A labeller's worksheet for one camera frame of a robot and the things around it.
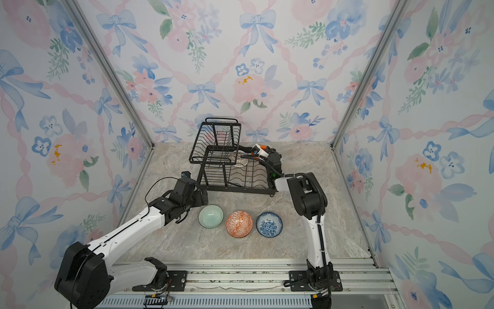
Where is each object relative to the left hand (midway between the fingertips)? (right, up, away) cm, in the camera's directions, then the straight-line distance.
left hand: (198, 192), depth 85 cm
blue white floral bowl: (+32, -15, +3) cm, 35 cm away
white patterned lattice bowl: (+17, +15, -2) cm, 23 cm away
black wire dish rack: (+13, +12, -4) cm, 18 cm away
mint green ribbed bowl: (+5, -12, +4) cm, 13 cm away
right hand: (+34, +23, +17) cm, 44 cm away
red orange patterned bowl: (+18, -14, +1) cm, 23 cm away
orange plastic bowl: (+30, +22, +14) cm, 39 cm away
